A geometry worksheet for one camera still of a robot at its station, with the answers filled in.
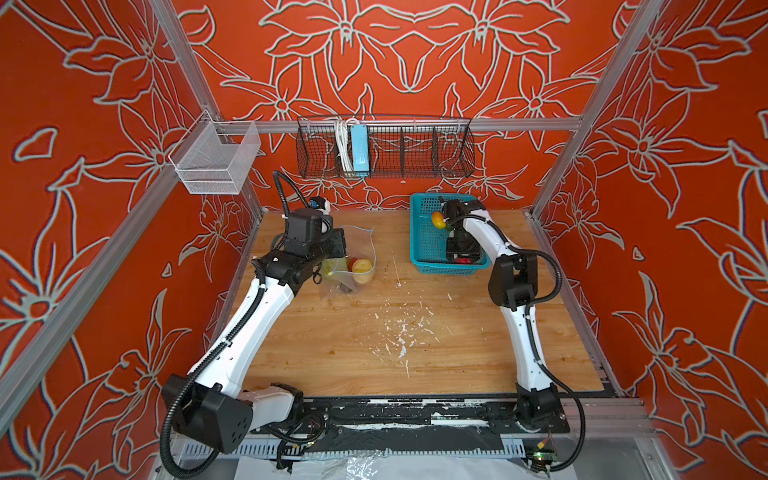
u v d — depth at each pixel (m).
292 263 0.51
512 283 0.64
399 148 0.96
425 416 0.74
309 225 0.55
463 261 0.97
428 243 1.10
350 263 0.90
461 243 0.88
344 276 0.85
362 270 0.86
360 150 0.90
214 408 0.37
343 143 0.89
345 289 0.89
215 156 0.78
